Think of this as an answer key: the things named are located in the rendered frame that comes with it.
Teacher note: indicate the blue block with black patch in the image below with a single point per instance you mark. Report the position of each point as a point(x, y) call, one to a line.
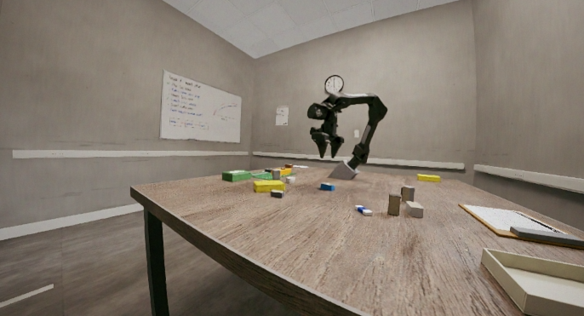
point(327, 186)

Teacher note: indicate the green rectangular block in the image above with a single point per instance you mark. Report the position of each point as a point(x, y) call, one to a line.
point(235, 175)

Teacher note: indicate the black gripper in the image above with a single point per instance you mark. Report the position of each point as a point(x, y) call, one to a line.
point(329, 127)

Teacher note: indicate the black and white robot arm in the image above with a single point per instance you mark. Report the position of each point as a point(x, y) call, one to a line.
point(340, 101)

